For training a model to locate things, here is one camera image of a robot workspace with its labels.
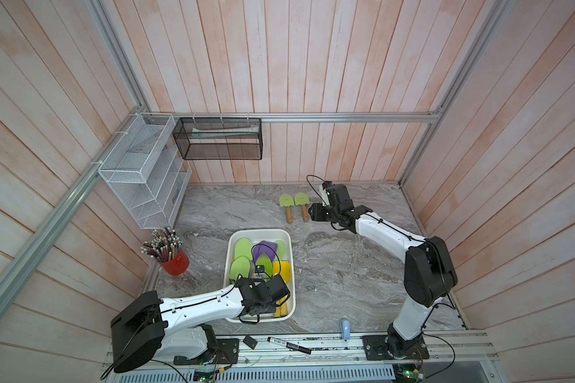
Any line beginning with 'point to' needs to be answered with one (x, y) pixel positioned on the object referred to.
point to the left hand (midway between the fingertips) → (264, 306)
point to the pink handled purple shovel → (264, 246)
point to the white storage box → (255, 235)
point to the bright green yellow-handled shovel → (264, 260)
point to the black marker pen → (289, 345)
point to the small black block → (250, 341)
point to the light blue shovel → (241, 266)
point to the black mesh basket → (219, 138)
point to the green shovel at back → (280, 253)
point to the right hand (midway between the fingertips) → (312, 208)
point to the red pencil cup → (164, 247)
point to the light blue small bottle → (346, 329)
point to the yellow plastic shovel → (283, 269)
